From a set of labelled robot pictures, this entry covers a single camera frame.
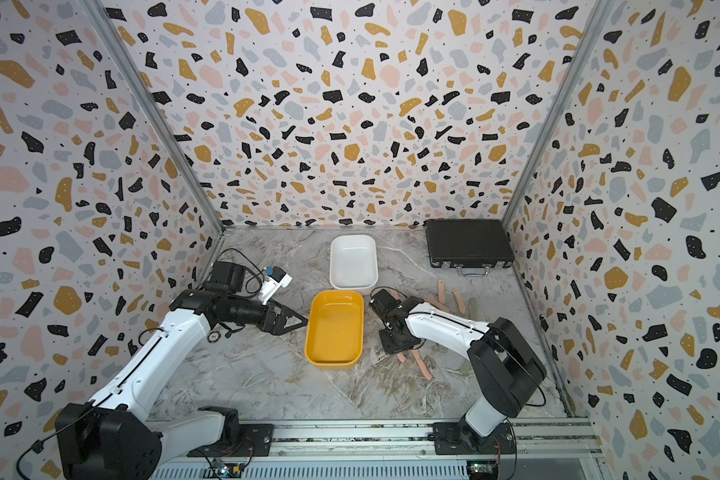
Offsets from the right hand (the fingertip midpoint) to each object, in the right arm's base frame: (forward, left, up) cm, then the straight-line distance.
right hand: (394, 346), depth 88 cm
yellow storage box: (+6, +19, -1) cm, 20 cm away
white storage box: (+32, +15, 0) cm, 35 cm away
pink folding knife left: (+18, -22, -2) cm, 28 cm away
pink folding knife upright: (+21, -16, -3) cm, 27 cm away
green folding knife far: (+15, -26, -2) cm, 30 cm away
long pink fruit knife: (-3, -2, 0) cm, 4 cm away
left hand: (-1, +24, +17) cm, 30 cm away
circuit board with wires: (-30, +39, -2) cm, 50 cm away
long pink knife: (-4, -8, -3) cm, 9 cm away
